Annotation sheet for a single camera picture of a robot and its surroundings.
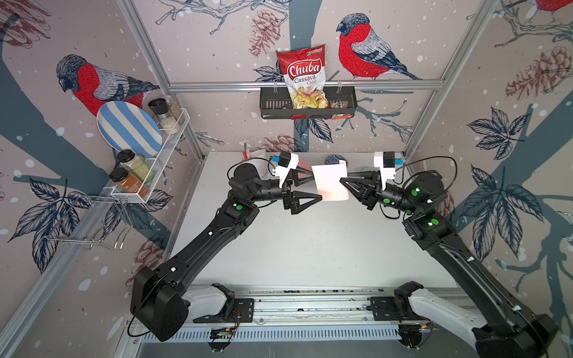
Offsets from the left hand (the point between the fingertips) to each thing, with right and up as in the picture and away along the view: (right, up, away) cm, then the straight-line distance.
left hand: (320, 185), depth 58 cm
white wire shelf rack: (-52, +9, +13) cm, 54 cm away
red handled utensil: (-31, +13, +49) cm, 59 cm away
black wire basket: (-15, +33, +37) cm, 52 cm away
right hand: (+6, +2, +1) cm, 6 cm away
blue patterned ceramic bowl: (+14, +11, +56) cm, 59 cm away
